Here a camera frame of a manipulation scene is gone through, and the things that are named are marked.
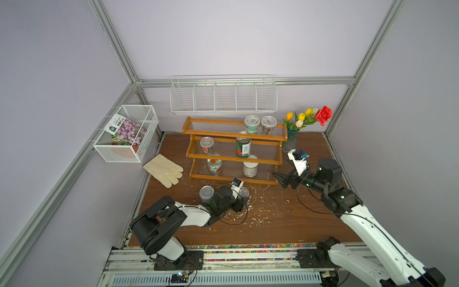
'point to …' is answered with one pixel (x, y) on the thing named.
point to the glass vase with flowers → (294, 123)
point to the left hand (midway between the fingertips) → (242, 195)
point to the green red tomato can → (243, 147)
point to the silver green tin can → (206, 193)
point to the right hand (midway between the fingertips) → (280, 164)
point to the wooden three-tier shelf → (234, 150)
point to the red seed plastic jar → (207, 143)
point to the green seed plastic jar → (251, 122)
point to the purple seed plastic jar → (244, 194)
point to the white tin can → (250, 169)
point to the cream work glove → (166, 171)
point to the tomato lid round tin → (215, 166)
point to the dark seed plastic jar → (268, 123)
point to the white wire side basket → (112, 149)
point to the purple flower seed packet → (126, 130)
